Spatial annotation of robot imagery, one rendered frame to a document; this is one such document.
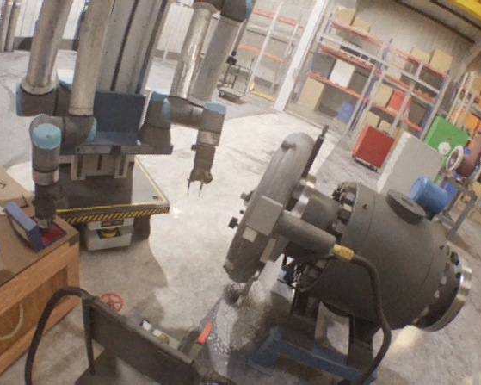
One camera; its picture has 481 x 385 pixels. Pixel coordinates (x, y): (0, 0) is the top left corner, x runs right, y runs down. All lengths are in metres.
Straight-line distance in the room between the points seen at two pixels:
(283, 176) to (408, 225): 0.59
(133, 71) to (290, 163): 0.96
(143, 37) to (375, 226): 1.39
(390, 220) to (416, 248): 0.17
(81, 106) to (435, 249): 1.45
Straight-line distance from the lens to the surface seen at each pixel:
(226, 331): 1.52
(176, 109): 1.16
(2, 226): 1.16
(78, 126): 1.01
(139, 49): 1.56
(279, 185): 0.99
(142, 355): 0.87
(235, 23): 1.36
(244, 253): 1.04
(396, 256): 1.18
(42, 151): 0.88
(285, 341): 1.28
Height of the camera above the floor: 1.20
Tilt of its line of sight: 26 degrees down
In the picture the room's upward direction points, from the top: 22 degrees clockwise
